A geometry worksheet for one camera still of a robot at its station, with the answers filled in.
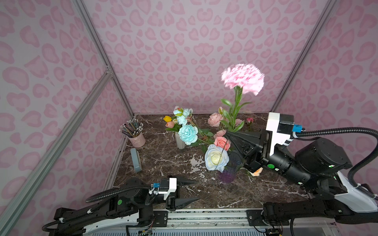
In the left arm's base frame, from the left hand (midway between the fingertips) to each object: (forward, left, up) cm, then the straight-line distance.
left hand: (197, 191), depth 47 cm
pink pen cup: (+39, +37, -31) cm, 62 cm away
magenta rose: (+60, -41, -34) cm, 80 cm away
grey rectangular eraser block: (+27, +36, -33) cm, 56 cm away
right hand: (+7, -7, +19) cm, 21 cm away
